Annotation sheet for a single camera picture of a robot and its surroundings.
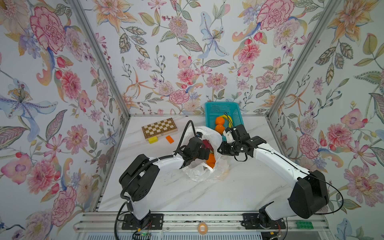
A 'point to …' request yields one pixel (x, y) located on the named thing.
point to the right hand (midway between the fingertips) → (218, 149)
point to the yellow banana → (230, 123)
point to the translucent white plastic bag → (199, 170)
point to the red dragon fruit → (206, 144)
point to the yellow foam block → (153, 139)
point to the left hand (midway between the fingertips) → (206, 150)
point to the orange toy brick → (169, 139)
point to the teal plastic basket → (214, 110)
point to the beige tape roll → (206, 230)
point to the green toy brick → (305, 225)
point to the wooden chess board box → (159, 128)
